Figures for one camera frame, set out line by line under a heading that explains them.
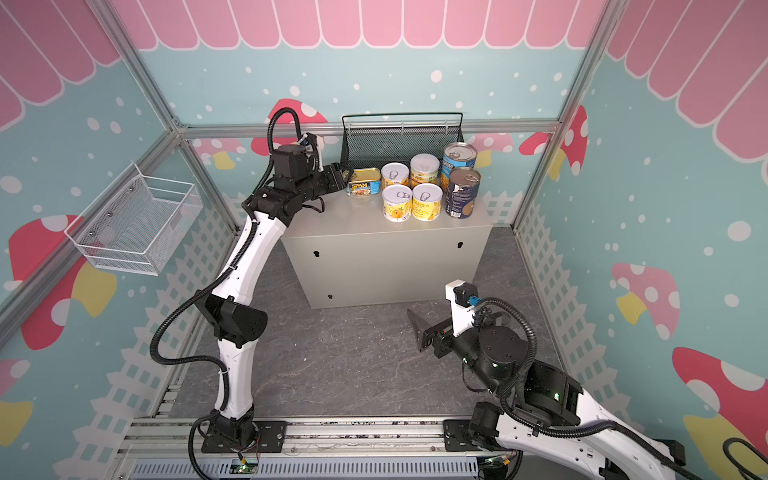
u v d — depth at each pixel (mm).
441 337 496
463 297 459
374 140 920
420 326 500
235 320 517
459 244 778
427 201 711
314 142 687
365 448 741
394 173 774
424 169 757
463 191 683
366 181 775
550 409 410
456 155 742
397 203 711
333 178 700
